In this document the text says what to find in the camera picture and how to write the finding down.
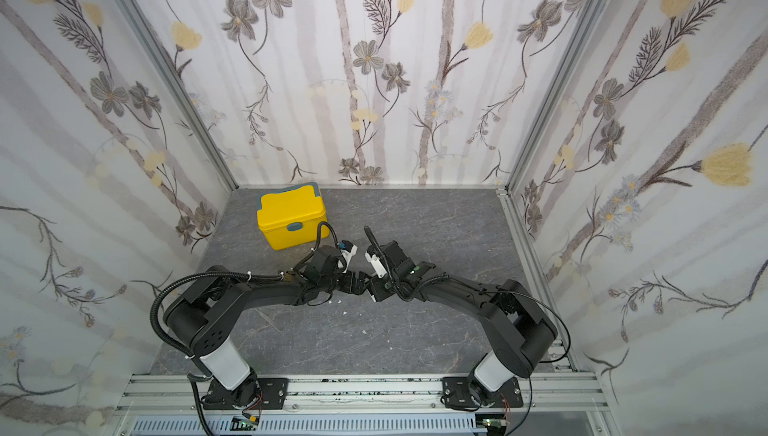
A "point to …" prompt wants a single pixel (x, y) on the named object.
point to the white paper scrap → (364, 331)
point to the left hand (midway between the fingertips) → (366, 275)
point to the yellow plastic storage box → (290, 217)
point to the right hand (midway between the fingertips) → (374, 281)
